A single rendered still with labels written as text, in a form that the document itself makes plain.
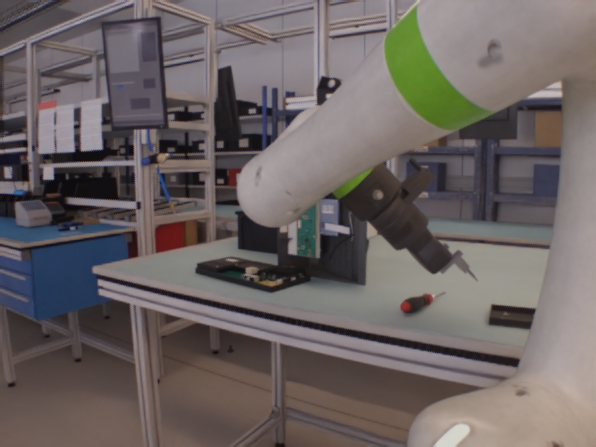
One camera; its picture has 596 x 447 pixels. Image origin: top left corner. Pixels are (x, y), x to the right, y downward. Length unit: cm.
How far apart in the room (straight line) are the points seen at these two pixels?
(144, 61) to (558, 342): 202
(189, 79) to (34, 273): 526
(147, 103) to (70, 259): 85
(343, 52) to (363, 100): 529
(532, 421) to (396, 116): 29
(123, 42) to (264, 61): 417
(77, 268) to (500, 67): 227
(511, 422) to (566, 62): 29
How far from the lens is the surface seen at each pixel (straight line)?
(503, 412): 45
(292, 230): 112
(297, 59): 601
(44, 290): 236
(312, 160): 50
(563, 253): 50
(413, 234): 73
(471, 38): 35
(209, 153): 291
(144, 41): 223
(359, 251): 100
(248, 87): 639
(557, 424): 47
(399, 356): 81
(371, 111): 42
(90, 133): 288
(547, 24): 33
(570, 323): 50
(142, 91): 223
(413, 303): 83
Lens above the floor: 126
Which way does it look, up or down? 7 degrees down
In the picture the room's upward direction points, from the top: straight up
